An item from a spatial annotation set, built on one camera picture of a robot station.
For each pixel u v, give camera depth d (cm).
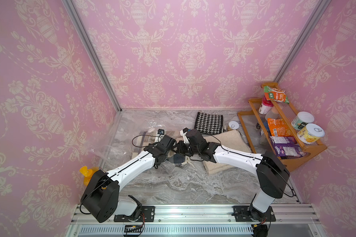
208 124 107
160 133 76
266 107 91
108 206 42
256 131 106
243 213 74
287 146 79
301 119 69
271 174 45
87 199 44
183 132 79
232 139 97
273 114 89
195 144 65
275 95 84
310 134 64
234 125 104
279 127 86
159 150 63
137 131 106
